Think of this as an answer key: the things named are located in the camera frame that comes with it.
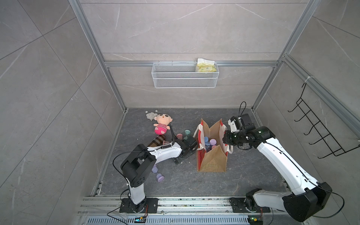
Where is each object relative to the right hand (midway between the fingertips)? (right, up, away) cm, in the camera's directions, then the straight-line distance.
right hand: (224, 138), depth 76 cm
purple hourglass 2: (-36, -24, +3) cm, 43 cm away
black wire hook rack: (+43, -1, -17) cm, 46 cm away
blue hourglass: (-7, -5, +11) cm, 14 cm away
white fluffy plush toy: (-49, +14, +34) cm, 61 cm away
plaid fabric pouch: (-40, -4, +19) cm, 44 cm away
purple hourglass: (-4, -4, +12) cm, 13 cm away
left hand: (-19, -11, +14) cm, 26 cm away
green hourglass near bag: (-20, +1, +26) cm, 32 cm away
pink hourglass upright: (-26, -1, +22) cm, 34 cm away
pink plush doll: (-38, +10, +28) cm, 48 cm away
